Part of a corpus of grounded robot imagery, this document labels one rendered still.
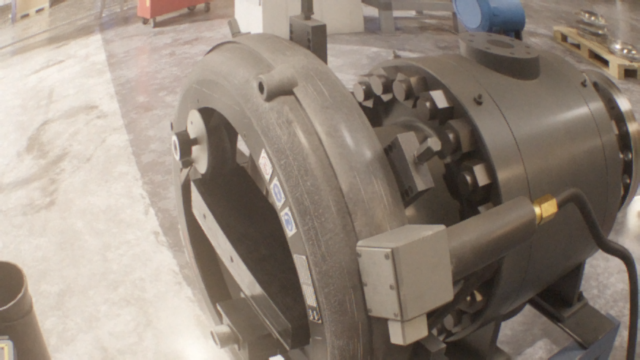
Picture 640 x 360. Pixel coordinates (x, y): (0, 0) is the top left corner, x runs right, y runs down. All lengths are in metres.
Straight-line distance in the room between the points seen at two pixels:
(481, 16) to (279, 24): 3.52
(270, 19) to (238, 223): 3.85
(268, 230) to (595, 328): 0.91
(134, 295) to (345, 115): 1.48
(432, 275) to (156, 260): 1.76
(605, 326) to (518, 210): 0.77
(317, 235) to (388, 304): 0.14
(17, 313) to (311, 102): 1.08
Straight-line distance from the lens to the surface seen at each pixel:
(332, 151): 1.04
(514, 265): 1.34
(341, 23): 5.30
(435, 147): 0.99
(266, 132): 1.09
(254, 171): 1.52
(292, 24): 1.25
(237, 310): 1.26
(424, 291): 0.95
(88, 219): 3.00
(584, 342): 1.68
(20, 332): 1.86
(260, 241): 1.29
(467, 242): 1.00
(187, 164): 1.40
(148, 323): 2.28
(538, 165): 1.35
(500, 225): 1.04
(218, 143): 1.38
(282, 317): 1.16
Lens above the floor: 1.28
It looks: 25 degrees down
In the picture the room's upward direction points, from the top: 3 degrees counter-clockwise
